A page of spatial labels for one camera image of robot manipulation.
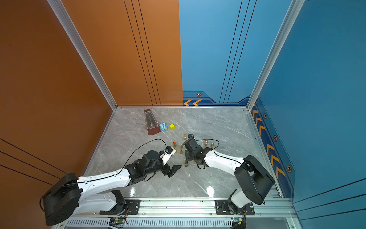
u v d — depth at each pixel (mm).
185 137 977
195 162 640
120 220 720
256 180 436
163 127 1052
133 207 740
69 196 415
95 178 487
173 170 710
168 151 691
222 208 724
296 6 693
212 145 953
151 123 968
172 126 1052
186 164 845
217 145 960
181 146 943
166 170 699
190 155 673
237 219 725
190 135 791
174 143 939
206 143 945
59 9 698
